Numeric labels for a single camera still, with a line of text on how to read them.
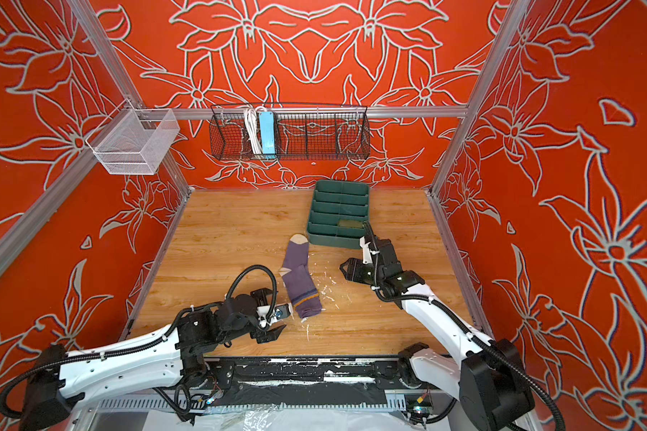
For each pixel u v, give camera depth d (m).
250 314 0.56
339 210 1.04
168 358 0.52
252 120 0.88
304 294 0.88
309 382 0.73
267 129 0.89
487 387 0.39
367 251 0.74
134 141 0.92
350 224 1.01
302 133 0.98
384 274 0.63
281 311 0.63
